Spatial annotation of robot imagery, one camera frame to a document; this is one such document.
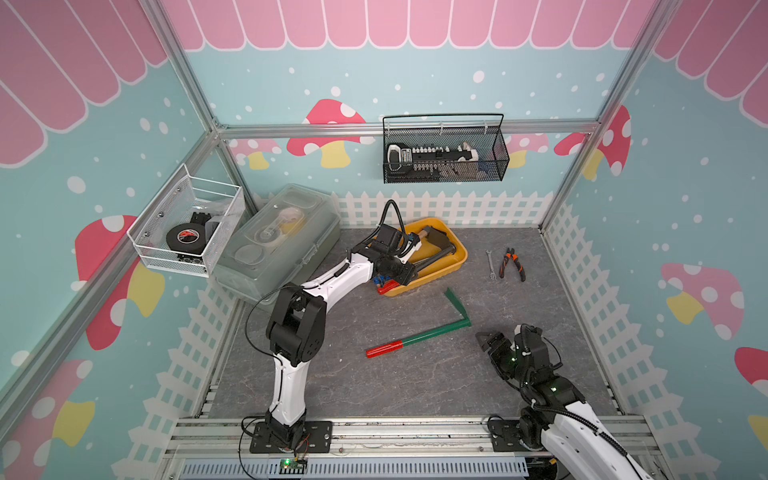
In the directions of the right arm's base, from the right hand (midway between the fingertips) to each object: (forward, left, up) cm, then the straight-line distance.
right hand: (479, 341), depth 84 cm
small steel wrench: (+27, -11, -6) cm, 30 cm away
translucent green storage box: (+25, +59, +14) cm, 66 cm away
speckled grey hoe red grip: (+34, +4, 0) cm, 35 cm away
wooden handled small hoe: (+41, +8, 0) cm, 41 cm away
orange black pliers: (+37, -20, -6) cm, 42 cm away
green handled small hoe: (+8, +3, -6) cm, 11 cm away
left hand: (+20, +19, +5) cm, 28 cm away
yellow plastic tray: (+26, +8, +1) cm, 27 cm away
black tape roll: (+14, +73, +29) cm, 80 cm away
